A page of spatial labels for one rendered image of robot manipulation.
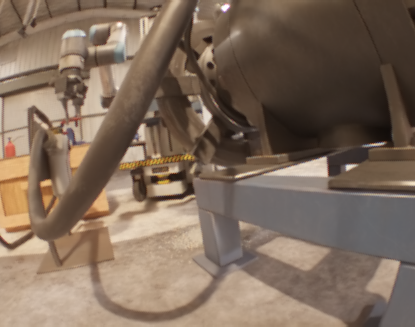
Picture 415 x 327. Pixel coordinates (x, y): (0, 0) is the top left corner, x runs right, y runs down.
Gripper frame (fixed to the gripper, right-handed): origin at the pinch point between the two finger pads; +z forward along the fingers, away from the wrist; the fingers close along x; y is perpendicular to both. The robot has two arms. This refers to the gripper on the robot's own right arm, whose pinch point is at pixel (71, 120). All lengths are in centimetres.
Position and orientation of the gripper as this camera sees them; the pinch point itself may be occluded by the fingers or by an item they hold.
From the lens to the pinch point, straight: 73.0
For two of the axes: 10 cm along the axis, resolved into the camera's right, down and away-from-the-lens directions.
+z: 1.4, 9.9, 0.6
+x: -0.2, -0.5, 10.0
